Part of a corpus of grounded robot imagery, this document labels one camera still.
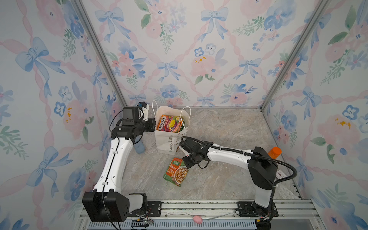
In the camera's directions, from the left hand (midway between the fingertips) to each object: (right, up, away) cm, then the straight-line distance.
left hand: (156, 121), depth 77 cm
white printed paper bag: (+5, -13, +10) cm, 17 cm away
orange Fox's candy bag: (+8, -1, +5) cm, 10 cm away
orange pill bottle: (+68, -18, +7) cm, 71 cm away
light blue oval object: (-15, -17, +18) cm, 28 cm away
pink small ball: (+22, -48, -7) cm, 53 cm away
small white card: (+71, -31, +7) cm, 78 cm away
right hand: (+17, -24, +9) cm, 31 cm away
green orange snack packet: (+11, -30, +7) cm, 33 cm away
